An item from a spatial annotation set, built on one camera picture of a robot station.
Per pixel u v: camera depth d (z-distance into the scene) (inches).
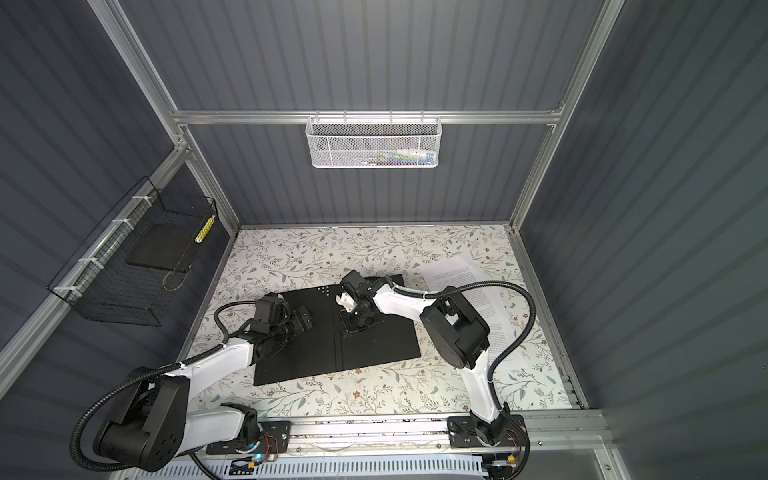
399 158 36.0
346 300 34.1
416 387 32.4
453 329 20.7
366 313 30.9
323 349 37.5
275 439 28.4
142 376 16.9
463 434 28.5
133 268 28.6
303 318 32.6
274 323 28.4
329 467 27.8
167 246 31.1
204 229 32.1
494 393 23.1
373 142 48.8
